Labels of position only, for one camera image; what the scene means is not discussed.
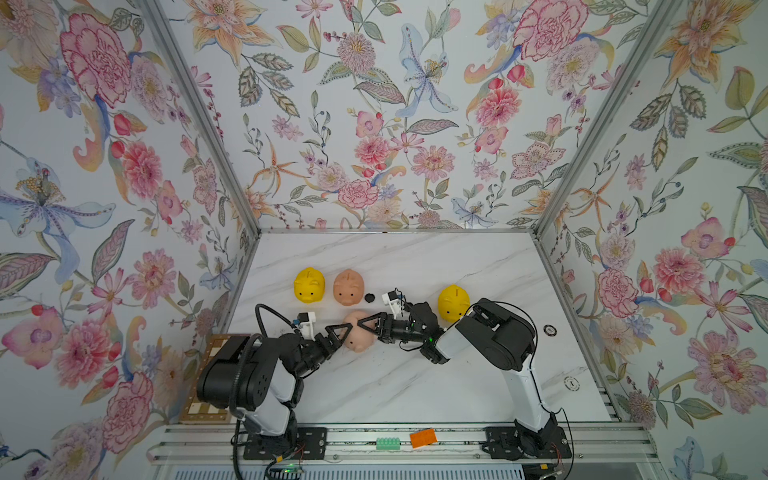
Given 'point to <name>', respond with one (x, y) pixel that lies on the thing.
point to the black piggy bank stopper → (369, 297)
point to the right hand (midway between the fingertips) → (361, 325)
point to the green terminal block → (388, 443)
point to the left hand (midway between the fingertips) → (351, 332)
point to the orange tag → (423, 437)
